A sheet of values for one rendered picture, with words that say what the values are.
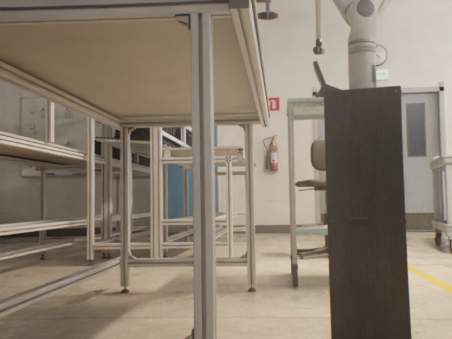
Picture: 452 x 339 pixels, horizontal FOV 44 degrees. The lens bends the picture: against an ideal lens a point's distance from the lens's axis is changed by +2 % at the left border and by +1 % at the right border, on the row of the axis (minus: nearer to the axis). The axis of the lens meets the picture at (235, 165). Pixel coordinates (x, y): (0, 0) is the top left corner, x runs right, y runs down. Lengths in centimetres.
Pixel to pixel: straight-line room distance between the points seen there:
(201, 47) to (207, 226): 40
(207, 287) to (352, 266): 70
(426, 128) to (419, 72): 84
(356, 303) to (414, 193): 679
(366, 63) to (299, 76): 657
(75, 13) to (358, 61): 98
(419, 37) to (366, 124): 707
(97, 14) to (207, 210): 51
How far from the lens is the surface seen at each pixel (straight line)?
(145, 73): 213
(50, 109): 408
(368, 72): 193
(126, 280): 316
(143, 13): 131
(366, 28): 196
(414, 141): 861
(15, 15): 141
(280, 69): 851
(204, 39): 127
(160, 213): 441
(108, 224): 513
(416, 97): 871
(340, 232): 181
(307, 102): 327
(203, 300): 125
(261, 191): 828
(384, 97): 183
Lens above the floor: 50
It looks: 4 degrees up
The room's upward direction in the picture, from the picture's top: 1 degrees counter-clockwise
